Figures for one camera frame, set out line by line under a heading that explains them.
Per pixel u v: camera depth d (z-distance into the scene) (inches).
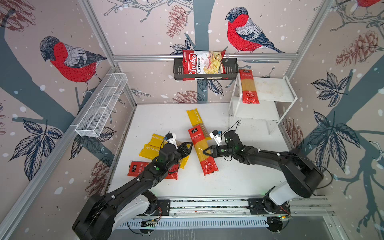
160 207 28.7
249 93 29.9
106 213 15.7
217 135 31.3
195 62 34.4
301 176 17.6
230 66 37.4
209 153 31.5
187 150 28.4
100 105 30.7
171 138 29.3
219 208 29.3
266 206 26.4
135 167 33.7
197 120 42.1
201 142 33.5
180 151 28.2
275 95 31.6
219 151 29.9
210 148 31.2
